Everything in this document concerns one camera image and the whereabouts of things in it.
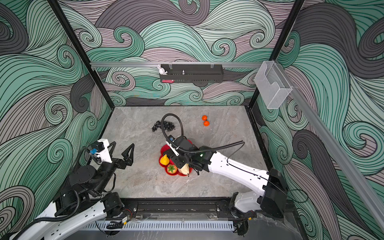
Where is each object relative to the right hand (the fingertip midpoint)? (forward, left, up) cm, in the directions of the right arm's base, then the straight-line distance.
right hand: (175, 154), depth 74 cm
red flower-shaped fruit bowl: (-1, +7, -12) cm, 14 cm away
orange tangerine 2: (+32, -19, -16) cm, 41 cm away
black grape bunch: (+29, +9, -14) cm, 33 cm away
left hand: (-2, +20, +14) cm, 25 cm away
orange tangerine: (+39, -18, -17) cm, 47 cm away
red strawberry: (-4, +3, -10) cm, 11 cm away
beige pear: (-3, -4, -12) cm, 13 cm away
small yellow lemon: (+1, +7, -11) cm, 13 cm away
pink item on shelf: (+42, +7, +15) cm, 45 cm away
